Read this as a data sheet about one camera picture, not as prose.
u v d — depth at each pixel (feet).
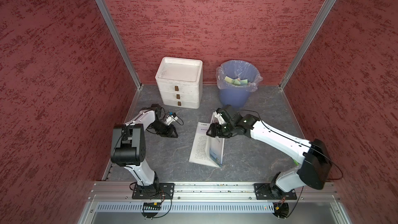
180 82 2.94
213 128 2.32
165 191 2.43
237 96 3.17
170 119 2.80
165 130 2.61
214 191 2.49
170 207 2.29
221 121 2.32
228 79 3.39
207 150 2.39
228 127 2.15
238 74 3.39
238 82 3.08
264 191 2.42
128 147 1.55
